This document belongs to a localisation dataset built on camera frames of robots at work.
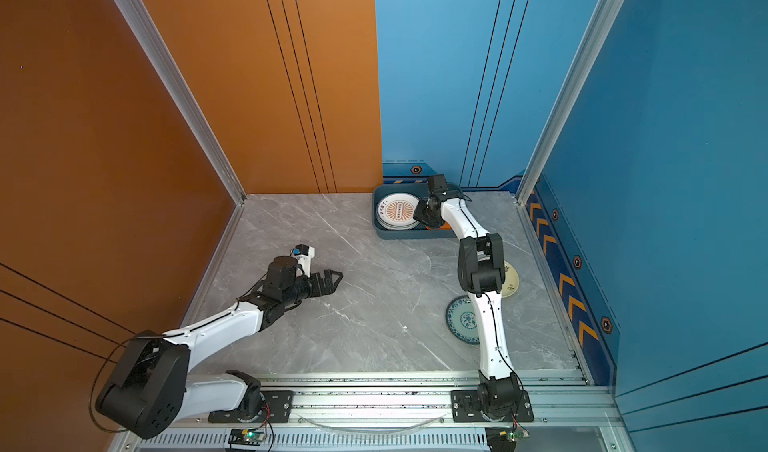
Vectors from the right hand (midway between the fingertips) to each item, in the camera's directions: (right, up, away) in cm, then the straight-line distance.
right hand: (416, 217), depth 108 cm
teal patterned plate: (+12, -31, -20) cm, 39 cm away
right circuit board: (+18, -54, -37) cm, 68 cm away
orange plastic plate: (+6, -3, -29) cm, 30 cm away
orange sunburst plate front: (-7, +2, +2) cm, 8 cm away
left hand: (-26, -17, -20) cm, 37 cm away
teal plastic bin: (+2, +11, +11) cm, 16 cm away
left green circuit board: (-44, -53, -37) cm, 78 cm away
